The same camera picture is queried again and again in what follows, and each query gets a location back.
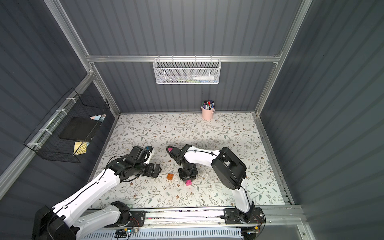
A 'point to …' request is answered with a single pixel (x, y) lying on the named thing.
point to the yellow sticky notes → (80, 148)
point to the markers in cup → (208, 104)
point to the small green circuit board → (121, 233)
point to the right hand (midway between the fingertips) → (186, 183)
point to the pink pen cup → (207, 114)
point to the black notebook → (78, 129)
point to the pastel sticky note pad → (100, 117)
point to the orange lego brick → (170, 176)
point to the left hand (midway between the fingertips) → (154, 170)
